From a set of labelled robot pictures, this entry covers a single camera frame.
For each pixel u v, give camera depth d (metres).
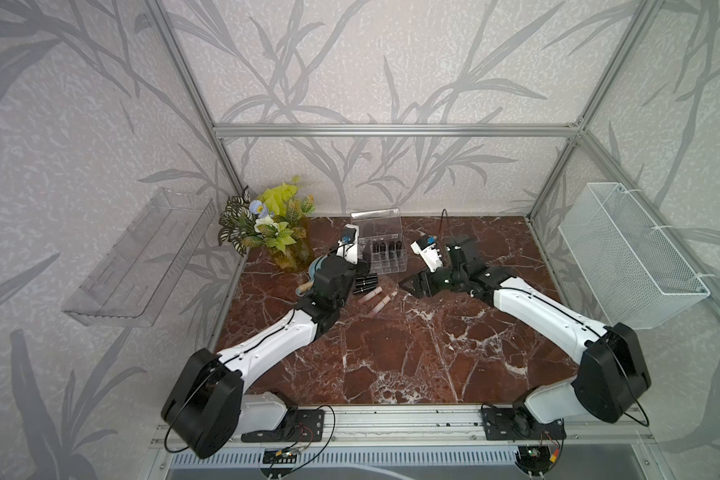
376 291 0.98
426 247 0.72
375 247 1.04
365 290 0.98
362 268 0.71
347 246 0.64
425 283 0.70
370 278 1.02
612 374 0.42
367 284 0.99
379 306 0.95
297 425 0.73
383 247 1.04
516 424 0.66
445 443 0.72
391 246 1.05
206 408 0.40
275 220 0.90
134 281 0.67
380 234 1.16
